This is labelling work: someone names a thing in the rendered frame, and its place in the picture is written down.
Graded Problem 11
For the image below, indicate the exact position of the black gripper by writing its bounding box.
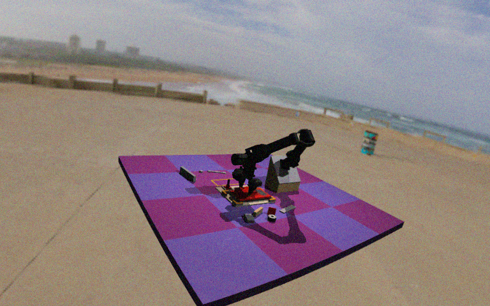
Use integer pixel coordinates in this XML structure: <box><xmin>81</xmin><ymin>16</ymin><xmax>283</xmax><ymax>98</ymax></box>
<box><xmin>239</xmin><ymin>164</ymin><xmax>262</xmax><ymax>196</ymax></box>

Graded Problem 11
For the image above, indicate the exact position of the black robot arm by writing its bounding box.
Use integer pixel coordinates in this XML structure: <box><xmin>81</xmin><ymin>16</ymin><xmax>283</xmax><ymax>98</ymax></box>
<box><xmin>231</xmin><ymin>129</ymin><xmax>315</xmax><ymax>181</ymax></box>

